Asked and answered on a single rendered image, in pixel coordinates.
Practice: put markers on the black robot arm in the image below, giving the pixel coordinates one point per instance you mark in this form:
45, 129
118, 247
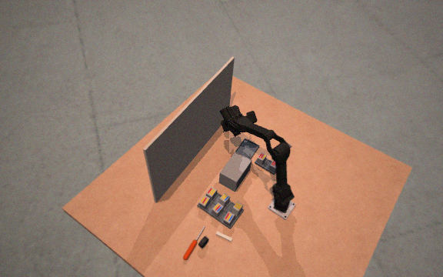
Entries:
238, 123

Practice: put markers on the orange-handled screwdriver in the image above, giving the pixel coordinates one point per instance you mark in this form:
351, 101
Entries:
191, 248

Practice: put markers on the cream flat bar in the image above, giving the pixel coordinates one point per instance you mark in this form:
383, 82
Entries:
224, 236

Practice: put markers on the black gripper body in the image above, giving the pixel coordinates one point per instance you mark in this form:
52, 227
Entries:
251, 115

